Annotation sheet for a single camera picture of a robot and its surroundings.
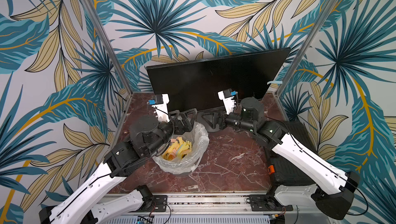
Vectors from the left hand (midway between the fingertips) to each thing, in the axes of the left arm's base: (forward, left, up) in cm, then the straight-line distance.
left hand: (189, 115), depth 56 cm
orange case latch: (-8, -42, -36) cm, 56 cm away
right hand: (+5, -6, -5) cm, 9 cm away
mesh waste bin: (-13, +2, -16) cm, 21 cm away
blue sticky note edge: (+29, -44, -9) cm, 53 cm away
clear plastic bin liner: (-1, -4, -15) cm, 16 cm away
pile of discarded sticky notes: (+3, +7, -35) cm, 36 cm away
